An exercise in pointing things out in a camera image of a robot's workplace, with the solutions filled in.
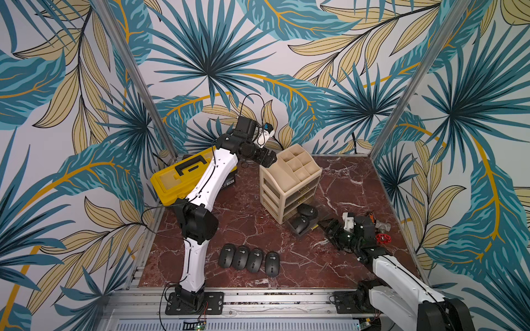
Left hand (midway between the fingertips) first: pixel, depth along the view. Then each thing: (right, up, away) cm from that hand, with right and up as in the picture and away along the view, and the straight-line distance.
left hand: (266, 155), depth 83 cm
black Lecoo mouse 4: (-10, -41, -1) cm, 42 cm away
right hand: (+23, -29, +2) cm, 37 cm away
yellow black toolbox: (-37, -12, +1) cm, 39 cm away
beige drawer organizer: (+9, -11, -3) cm, 14 cm away
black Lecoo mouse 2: (+19, -24, +11) cm, 32 cm away
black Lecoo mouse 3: (-16, -40, -1) cm, 43 cm away
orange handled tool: (+48, -27, +11) cm, 56 cm away
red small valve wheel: (+48, -35, +3) cm, 60 cm away
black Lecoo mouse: (+15, -29, +7) cm, 33 cm away
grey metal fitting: (+52, -30, +7) cm, 61 cm away
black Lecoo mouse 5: (-5, -42, -1) cm, 42 cm away
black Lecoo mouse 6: (+2, -43, -3) cm, 43 cm away
